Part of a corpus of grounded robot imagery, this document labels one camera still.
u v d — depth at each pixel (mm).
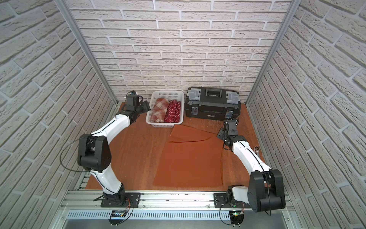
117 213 725
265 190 410
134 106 712
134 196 742
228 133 668
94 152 481
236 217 698
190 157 897
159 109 1033
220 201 741
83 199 758
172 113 1051
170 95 1173
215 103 979
